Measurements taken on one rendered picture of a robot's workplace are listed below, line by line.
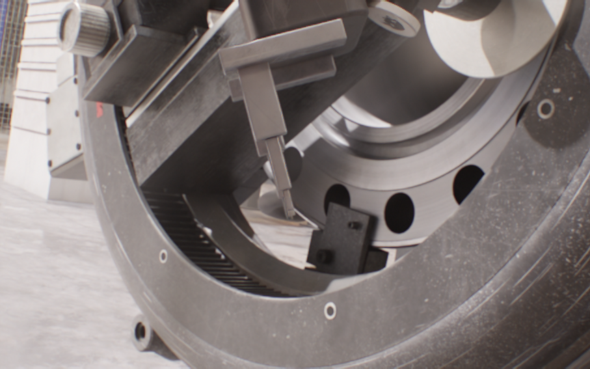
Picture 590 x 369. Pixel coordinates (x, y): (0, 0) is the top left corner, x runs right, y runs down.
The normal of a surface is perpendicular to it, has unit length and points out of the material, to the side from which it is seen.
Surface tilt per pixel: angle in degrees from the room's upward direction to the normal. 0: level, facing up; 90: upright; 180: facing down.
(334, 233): 90
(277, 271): 39
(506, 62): 90
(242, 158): 142
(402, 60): 70
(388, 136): 90
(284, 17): 83
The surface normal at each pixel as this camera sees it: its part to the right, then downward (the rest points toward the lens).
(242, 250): -0.20, -0.77
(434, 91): 0.63, -0.42
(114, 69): 0.28, 0.86
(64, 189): 0.56, 0.12
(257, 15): -0.52, 0.08
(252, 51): 0.02, -0.07
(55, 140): -0.74, -0.09
